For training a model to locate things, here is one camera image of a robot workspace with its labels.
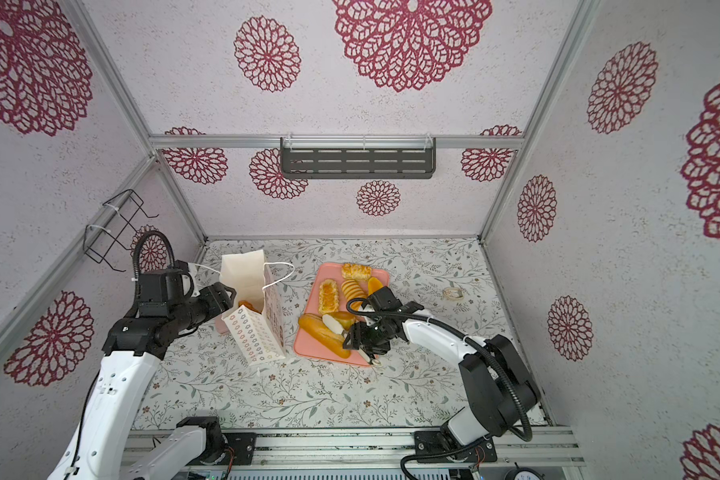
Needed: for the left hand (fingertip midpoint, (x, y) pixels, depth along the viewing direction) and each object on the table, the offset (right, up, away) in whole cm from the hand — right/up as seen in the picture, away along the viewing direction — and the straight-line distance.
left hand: (227, 302), depth 74 cm
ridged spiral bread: (+31, +1, +26) cm, 40 cm away
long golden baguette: (+20, -10, +16) cm, 27 cm away
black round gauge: (+71, -39, -6) cm, 81 cm away
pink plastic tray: (+28, -7, +13) cm, 32 cm away
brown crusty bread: (+32, +7, +32) cm, 46 cm away
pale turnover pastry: (0, -3, +15) cm, 16 cm away
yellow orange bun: (+38, +3, +29) cm, 48 cm away
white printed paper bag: (+6, -10, +6) cm, 13 cm away
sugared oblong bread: (+23, -1, +25) cm, 34 cm away
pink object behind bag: (+1, -5, -5) cm, 7 cm away
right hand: (+31, -13, +9) cm, 34 cm away
